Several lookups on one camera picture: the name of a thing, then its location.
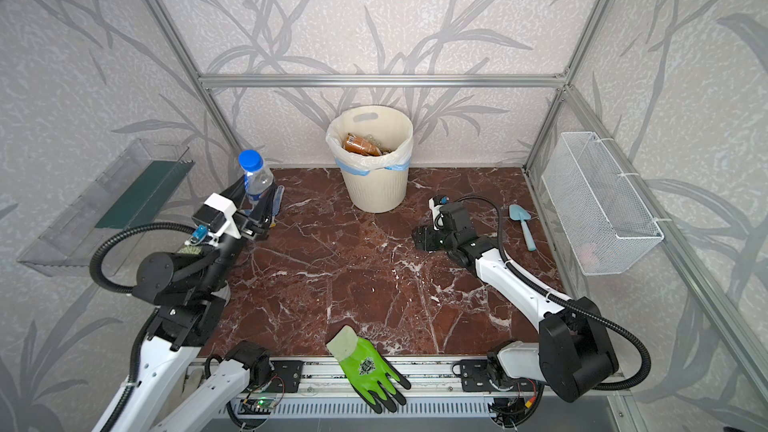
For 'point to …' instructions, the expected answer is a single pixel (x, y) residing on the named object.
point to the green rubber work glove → (367, 371)
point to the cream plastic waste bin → (387, 129)
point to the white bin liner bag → (364, 164)
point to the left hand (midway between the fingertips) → (265, 173)
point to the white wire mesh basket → (606, 223)
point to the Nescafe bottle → (352, 143)
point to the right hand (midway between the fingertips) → (424, 222)
